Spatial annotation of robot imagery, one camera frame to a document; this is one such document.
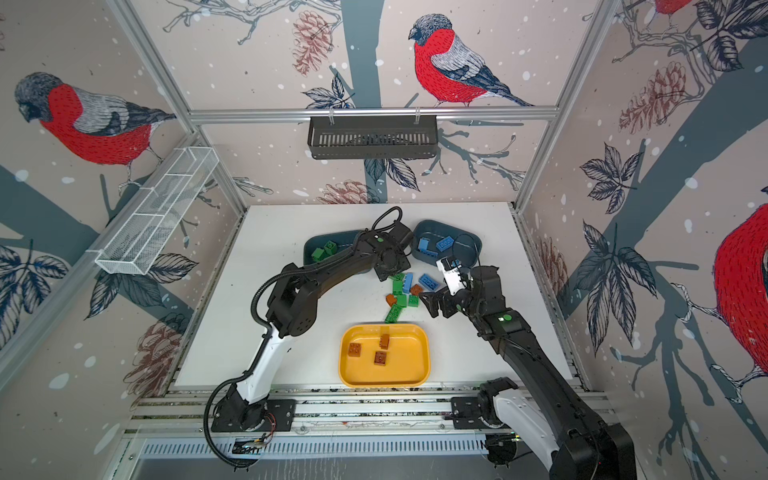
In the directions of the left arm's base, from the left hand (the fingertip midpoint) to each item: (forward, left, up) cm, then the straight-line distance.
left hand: (403, 268), depth 95 cm
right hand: (-13, -8, +9) cm, 17 cm away
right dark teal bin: (+16, -12, -5) cm, 20 cm away
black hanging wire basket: (+42, +10, +22) cm, 49 cm away
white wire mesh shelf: (-7, +67, +23) cm, 71 cm away
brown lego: (-24, +15, -5) cm, 28 cm away
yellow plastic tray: (-27, -1, -6) cm, 28 cm away
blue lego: (+14, -16, -4) cm, 21 cm away
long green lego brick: (-13, +3, -5) cm, 15 cm away
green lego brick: (+10, +26, -3) cm, 28 cm away
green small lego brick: (-9, -3, -5) cm, 11 cm away
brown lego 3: (-26, +7, -6) cm, 28 cm away
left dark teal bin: (+12, +28, -2) cm, 30 cm away
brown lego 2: (-21, +6, -6) cm, 23 cm away
